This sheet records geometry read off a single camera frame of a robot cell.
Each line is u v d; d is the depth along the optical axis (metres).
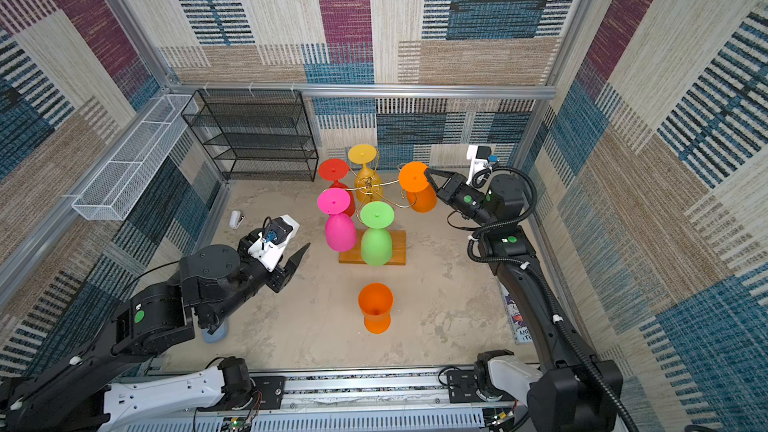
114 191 0.70
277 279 0.51
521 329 0.81
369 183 0.74
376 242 0.71
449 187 0.61
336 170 0.74
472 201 0.60
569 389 0.40
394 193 0.72
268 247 0.46
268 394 0.73
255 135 1.11
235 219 1.04
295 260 0.52
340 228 0.74
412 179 0.69
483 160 0.63
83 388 0.38
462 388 0.73
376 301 0.77
